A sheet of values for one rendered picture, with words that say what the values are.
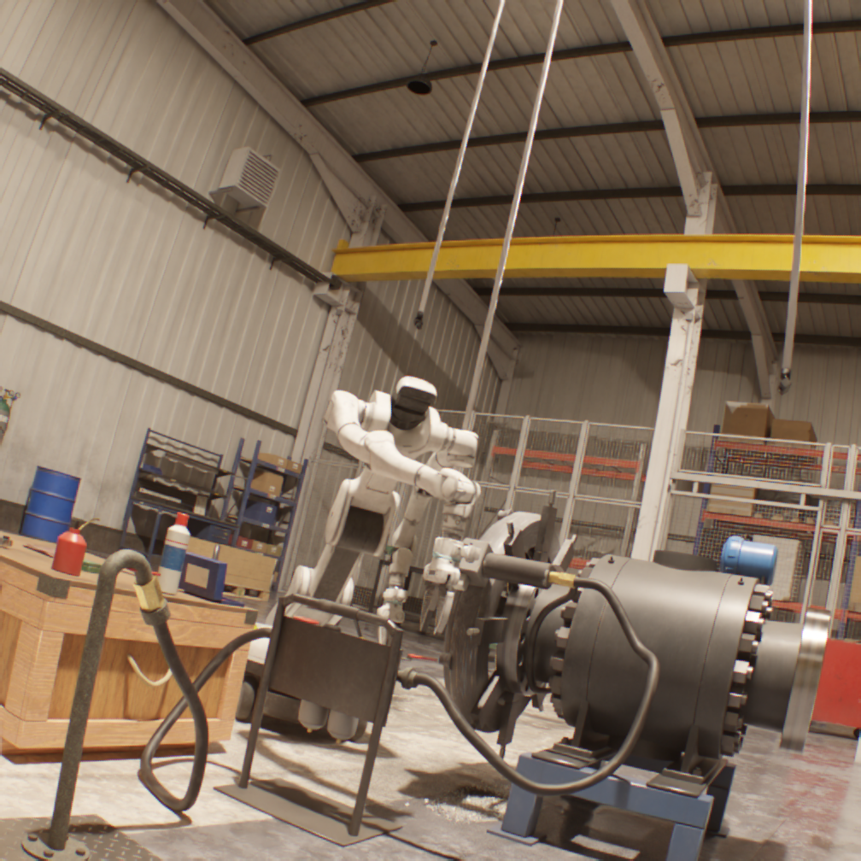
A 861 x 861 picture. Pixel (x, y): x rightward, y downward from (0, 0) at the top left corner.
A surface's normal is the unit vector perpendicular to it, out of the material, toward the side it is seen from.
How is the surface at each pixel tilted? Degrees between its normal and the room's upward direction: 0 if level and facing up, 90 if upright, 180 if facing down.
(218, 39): 90
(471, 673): 112
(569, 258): 90
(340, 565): 133
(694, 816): 90
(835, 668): 90
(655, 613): 65
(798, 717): 117
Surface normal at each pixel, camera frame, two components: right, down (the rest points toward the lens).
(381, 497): 0.10, 0.63
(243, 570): 0.90, 0.12
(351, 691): -0.41, -0.25
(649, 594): -0.20, -0.78
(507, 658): -0.47, 0.20
